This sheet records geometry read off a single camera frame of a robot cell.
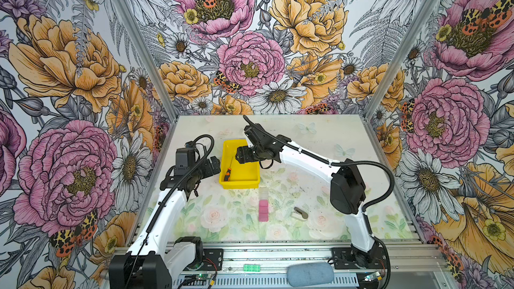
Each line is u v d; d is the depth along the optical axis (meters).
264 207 0.87
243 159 0.77
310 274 0.69
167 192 0.52
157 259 0.40
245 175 0.94
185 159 0.62
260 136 0.68
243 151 0.78
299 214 0.83
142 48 0.91
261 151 0.66
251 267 0.73
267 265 0.74
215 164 0.76
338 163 0.54
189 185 0.58
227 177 0.94
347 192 0.52
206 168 0.74
